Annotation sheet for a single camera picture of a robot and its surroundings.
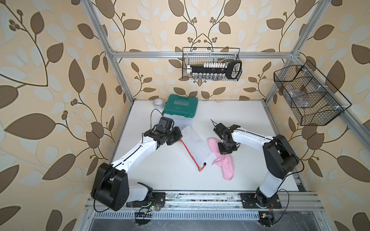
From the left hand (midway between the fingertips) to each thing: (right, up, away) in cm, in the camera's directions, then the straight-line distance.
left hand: (181, 132), depth 83 cm
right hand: (+27, -13, +7) cm, 31 cm away
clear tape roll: (-21, +20, +36) cm, 46 cm away
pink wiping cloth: (+26, -17, +2) cm, 31 cm away
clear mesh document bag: (+10, -11, +9) cm, 17 cm away
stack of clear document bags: (-1, +4, +25) cm, 26 cm away
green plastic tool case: (-2, +17, +29) cm, 34 cm away
